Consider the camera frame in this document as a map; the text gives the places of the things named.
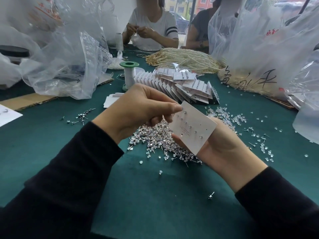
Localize large clear plastic bag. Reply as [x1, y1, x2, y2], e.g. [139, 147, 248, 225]
[20, 30, 114, 100]

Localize person's left hand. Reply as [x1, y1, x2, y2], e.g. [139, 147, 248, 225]
[91, 83, 183, 145]

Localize orange and black tool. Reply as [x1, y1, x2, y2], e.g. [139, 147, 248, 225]
[264, 96, 297, 110]

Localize pile of pearl strands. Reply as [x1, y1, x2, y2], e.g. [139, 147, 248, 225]
[136, 48, 225, 74]

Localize row of white cards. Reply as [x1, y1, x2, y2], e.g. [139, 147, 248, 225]
[133, 67, 220, 105]

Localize person's right forearm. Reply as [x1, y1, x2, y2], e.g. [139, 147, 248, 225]
[235, 166, 319, 239]

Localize heap of clear plastic bags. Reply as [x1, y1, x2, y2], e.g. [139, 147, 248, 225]
[286, 49, 319, 110]

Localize dark parked car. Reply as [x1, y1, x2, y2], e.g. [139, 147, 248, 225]
[169, 11, 191, 35]

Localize stack of white cards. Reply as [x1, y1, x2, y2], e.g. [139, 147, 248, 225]
[103, 93, 125, 109]

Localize pile of silver stud earrings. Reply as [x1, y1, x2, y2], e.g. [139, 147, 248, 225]
[127, 117, 203, 168]

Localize large white studded card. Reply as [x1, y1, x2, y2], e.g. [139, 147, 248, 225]
[0, 104, 23, 128]

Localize person's right hand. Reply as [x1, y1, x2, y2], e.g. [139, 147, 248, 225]
[171, 117, 268, 193]

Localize small bag of pearls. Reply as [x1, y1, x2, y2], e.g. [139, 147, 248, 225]
[107, 50, 128, 70]

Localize white handwritten plastic bag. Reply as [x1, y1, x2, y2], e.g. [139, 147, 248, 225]
[208, 0, 319, 99]

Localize brown cardboard sheet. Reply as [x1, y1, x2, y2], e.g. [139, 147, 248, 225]
[0, 93, 59, 111]

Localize translucent white plastic bag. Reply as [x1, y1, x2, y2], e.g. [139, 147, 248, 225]
[0, 25, 42, 90]

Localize clear plastic earring backs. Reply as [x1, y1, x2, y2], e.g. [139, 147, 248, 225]
[205, 106, 274, 162]

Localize person's left forearm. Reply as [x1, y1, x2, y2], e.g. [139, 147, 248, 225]
[0, 121, 125, 239]

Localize small scatter of silver studs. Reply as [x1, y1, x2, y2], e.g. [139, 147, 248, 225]
[60, 108, 96, 126]

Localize green spool of white thread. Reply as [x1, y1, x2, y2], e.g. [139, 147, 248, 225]
[119, 61, 140, 92]

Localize black-lidded jar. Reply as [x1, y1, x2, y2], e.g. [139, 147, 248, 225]
[0, 45, 30, 65]

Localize white thread cone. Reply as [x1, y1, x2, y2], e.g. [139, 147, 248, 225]
[115, 33, 124, 52]

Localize white earring card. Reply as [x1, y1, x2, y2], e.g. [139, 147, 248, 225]
[168, 101, 218, 156]

